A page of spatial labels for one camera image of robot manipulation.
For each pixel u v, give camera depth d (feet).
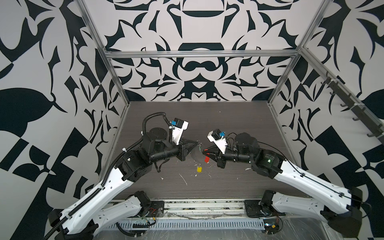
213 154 1.94
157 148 1.50
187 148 1.72
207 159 2.16
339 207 1.31
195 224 2.13
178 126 1.74
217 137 1.77
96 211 1.33
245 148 1.61
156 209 2.40
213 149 2.01
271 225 2.34
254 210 2.44
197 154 2.16
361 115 1.86
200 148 2.12
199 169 2.39
